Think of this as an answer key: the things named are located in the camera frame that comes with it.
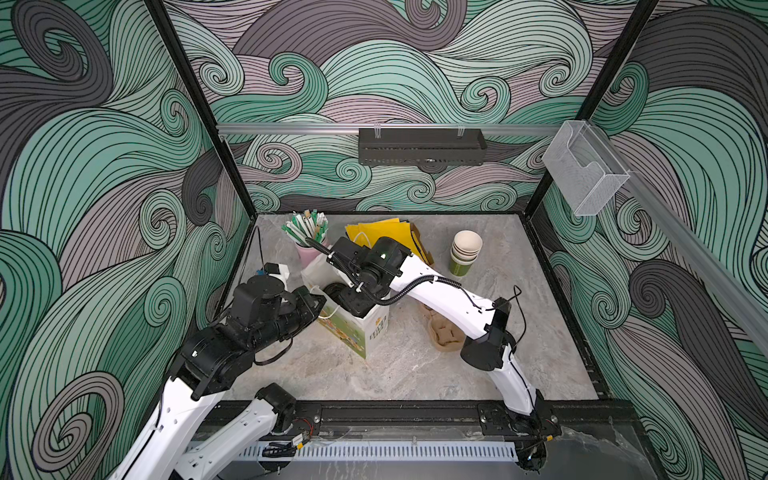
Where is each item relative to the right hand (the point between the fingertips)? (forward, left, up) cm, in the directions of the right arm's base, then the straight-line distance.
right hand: (357, 302), depth 74 cm
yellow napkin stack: (+34, -1, -14) cm, 37 cm away
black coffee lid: (-2, +4, +8) cm, 10 cm away
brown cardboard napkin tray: (+27, -22, -17) cm, 39 cm away
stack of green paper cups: (+20, -32, -5) cm, 38 cm away
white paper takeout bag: (-7, -1, -3) cm, 8 cm away
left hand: (-4, +5, +11) cm, 13 cm away
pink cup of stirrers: (+28, +18, -1) cm, 33 cm away
